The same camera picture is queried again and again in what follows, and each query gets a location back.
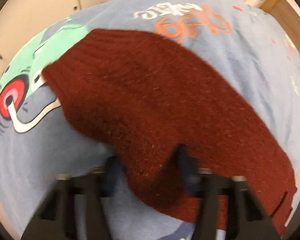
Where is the dark red knit sweater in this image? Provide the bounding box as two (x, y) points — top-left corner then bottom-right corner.
(42, 29), (296, 235)

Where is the wooden headboard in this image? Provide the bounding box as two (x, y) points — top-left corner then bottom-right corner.
(260, 0), (300, 53)

